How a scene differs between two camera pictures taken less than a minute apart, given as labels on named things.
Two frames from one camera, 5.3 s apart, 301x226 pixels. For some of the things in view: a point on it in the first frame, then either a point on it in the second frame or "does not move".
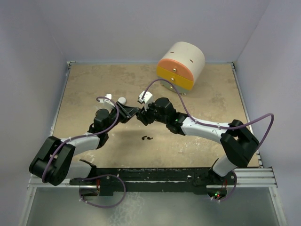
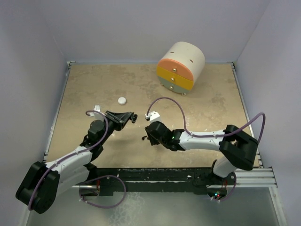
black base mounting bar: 196,179 does not move
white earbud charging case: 122,100 does not move
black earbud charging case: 139,115 to 134,120
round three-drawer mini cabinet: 182,64 does not move
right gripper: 146,119 to 153,141
